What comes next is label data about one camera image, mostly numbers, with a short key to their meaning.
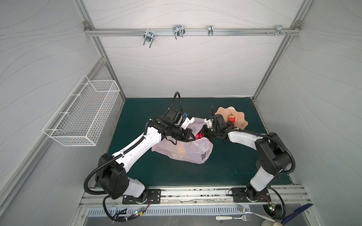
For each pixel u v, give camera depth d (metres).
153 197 0.74
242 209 0.70
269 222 0.66
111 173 0.40
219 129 0.73
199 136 0.84
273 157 0.47
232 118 1.04
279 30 0.77
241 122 1.01
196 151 0.73
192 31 0.77
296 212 0.69
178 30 0.77
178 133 0.65
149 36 0.80
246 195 0.73
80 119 0.68
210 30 0.78
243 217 0.68
